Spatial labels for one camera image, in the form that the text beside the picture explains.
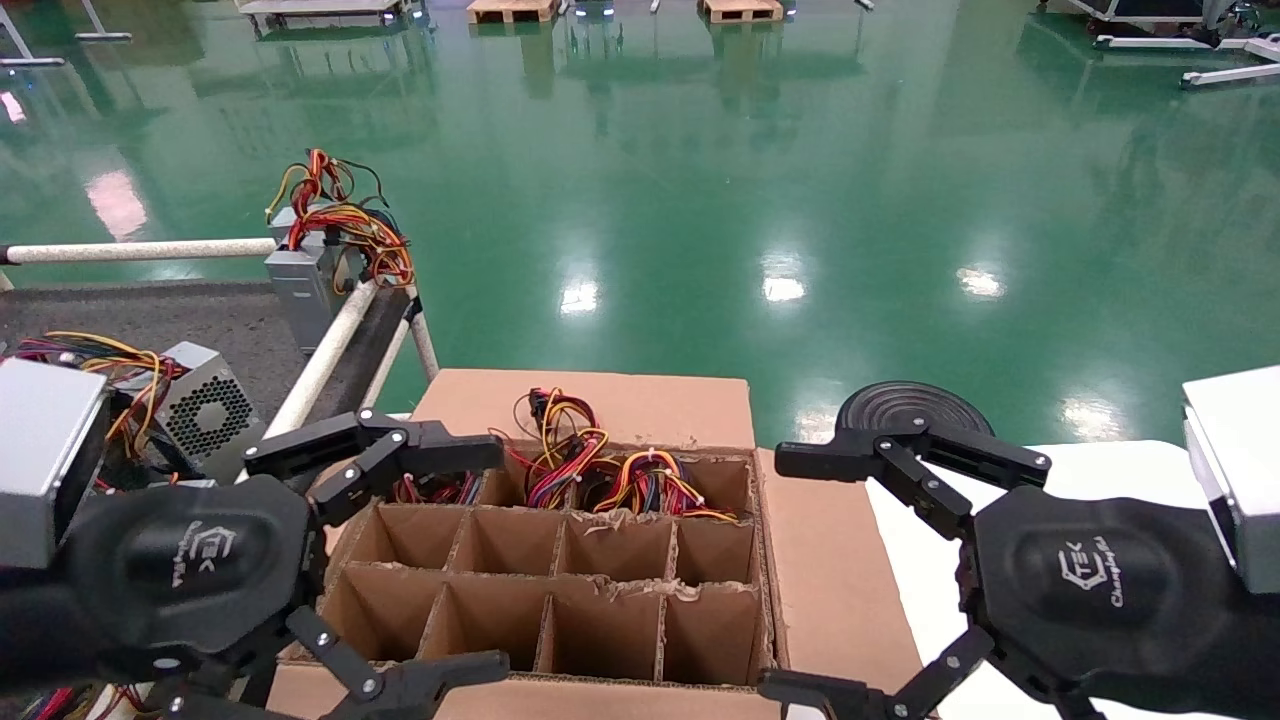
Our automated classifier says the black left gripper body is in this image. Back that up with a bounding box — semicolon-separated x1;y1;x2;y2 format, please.
0;473;328;693

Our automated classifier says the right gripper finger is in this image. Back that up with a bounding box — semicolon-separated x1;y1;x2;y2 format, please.
775;408;1054;546
758;625;1001;720

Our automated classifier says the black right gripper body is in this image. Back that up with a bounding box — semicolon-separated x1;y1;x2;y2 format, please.
960;485;1280;720

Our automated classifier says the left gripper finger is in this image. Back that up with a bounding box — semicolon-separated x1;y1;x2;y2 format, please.
243;407;507;531
150;605;512;720

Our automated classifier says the grey power supply with wires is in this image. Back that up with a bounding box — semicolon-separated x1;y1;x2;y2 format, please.
575;448;741;523
263;148;417;356
390;470;491;506
488;387;613;511

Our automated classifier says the cardboard box with dividers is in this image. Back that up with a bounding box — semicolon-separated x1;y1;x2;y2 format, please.
265;368;926;720

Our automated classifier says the black round ribbed disc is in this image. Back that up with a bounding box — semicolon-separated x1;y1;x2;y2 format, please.
835;380;998;461

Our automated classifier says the power supply with round vent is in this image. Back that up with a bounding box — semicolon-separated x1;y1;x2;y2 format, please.
10;330;267;466

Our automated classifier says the grey foam cart mat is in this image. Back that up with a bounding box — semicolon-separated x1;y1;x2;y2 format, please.
0;280;411;426

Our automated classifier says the grey low platform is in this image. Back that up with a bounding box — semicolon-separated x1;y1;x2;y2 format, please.
237;0;406;21

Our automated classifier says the wooden pallet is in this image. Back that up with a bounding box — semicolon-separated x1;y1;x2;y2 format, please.
467;0;558;25
700;0;784;24

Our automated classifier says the white metal stand leg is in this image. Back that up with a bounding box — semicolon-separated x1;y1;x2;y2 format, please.
1095;33;1280;57
0;0;66;69
75;0;132;43
1180;60;1280;91

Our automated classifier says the dark machine base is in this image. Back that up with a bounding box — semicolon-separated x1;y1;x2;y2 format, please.
1040;0;1261;31

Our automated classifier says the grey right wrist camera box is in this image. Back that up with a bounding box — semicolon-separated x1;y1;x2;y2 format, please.
1182;365;1280;596

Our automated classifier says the white pipe cart frame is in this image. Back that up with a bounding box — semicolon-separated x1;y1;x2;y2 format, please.
0;238;441;446

